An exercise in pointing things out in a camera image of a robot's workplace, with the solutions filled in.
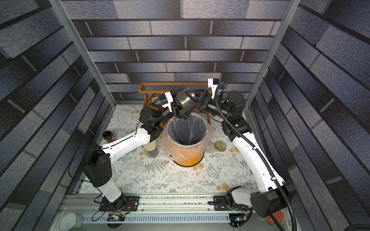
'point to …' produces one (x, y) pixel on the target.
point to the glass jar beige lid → (151, 149)
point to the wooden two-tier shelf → (143, 91)
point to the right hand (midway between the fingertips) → (184, 96)
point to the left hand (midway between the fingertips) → (190, 95)
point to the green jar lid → (220, 146)
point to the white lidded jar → (70, 221)
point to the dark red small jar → (109, 136)
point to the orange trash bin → (187, 137)
